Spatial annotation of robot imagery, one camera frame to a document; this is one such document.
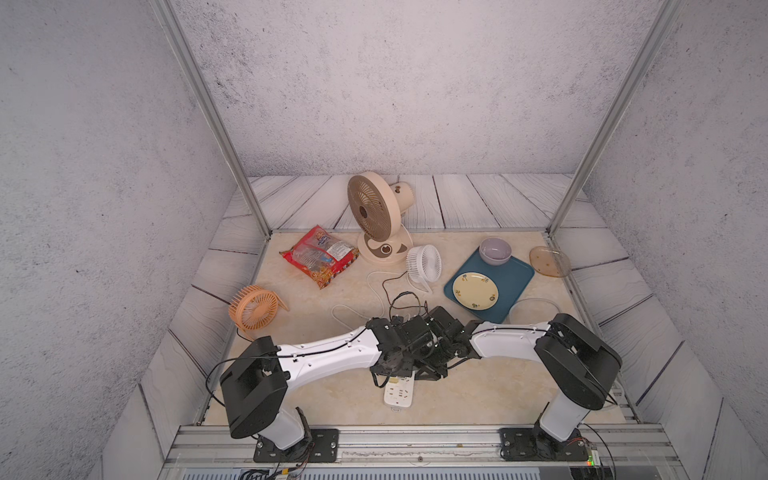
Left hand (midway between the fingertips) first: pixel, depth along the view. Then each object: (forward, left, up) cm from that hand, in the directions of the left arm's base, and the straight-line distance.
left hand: (406, 374), depth 78 cm
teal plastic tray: (+33, -38, -6) cm, 51 cm away
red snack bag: (+43, +28, -1) cm, 51 cm away
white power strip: (-3, +2, -4) cm, 5 cm away
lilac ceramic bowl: (+45, -35, -3) cm, 57 cm away
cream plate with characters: (+29, -25, -5) cm, 38 cm away
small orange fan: (+19, +43, +3) cm, 47 cm away
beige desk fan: (+43, +7, +20) cm, 48 cm away
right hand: (+1, -1, -4) cm, 4 cm away
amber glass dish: (+41, -55, -6) cm, 69 cm away
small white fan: (+33, -7, +5) cm, 34 cm away
